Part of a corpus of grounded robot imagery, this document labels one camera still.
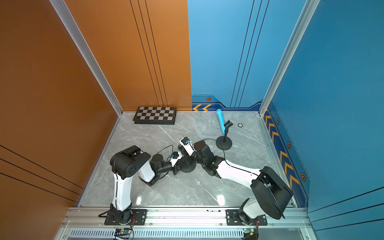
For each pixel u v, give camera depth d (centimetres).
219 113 115
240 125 112
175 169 83
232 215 73
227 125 86
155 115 115
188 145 70
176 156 79
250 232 70
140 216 74
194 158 71
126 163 55
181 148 75
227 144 99
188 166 89
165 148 87
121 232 72
